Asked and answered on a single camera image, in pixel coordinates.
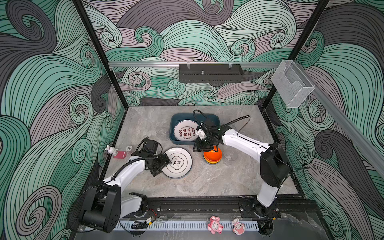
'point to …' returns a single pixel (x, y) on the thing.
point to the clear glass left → (162, 132)
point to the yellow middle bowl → (211, 161)
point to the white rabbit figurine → (111, 150)
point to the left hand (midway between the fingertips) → (168, 164)
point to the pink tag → (120, 154)
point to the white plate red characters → (186, 130)
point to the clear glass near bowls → (229, 156)
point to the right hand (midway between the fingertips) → (195, 150)
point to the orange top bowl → (214, 155)
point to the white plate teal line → (181, 163)
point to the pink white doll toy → (238, 227)
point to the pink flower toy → (214, 225)
